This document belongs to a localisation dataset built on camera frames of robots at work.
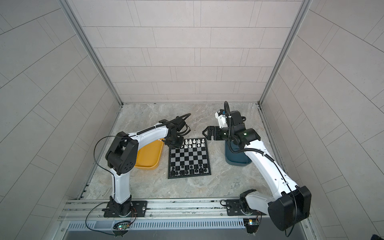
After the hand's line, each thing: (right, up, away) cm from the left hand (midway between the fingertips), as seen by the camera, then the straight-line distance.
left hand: (183, 144), depth 92 cm
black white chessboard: (+5, -7, -7) cm, 11 cm away
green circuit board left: (-23, -30, -28) cm, 47 cm away
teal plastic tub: (+33, -7, -7) cm, 34 cm away
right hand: (+15, +10, -17) cm, 25 cm away
